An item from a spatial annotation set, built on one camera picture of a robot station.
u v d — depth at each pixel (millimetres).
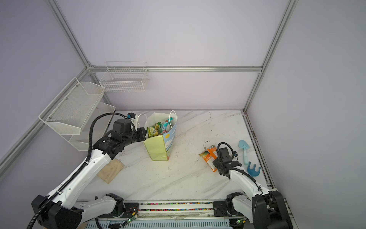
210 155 905
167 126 803
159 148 786
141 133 664
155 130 821
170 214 732
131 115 671
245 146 976
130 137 596
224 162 676
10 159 506
